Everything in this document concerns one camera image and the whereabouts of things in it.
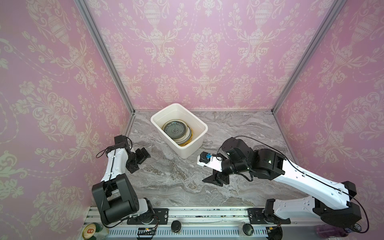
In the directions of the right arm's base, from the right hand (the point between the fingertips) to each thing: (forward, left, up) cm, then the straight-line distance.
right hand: (205, 171), depth 61 cm
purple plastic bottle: (-20, -54, -27) cm, 63 cm away
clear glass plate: (+40, +16, -22) cm, 49 cm away
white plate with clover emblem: (+34, +10, -22) cm, 42 cm away
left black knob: (-16, +13, -18) cm, 28 cm away
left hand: (+16, +33, -19) cm, 41 cm away
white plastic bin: (+49, +15, -14) cm, 53 cm away
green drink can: (-16, +49, -16) cm, 54 cm away
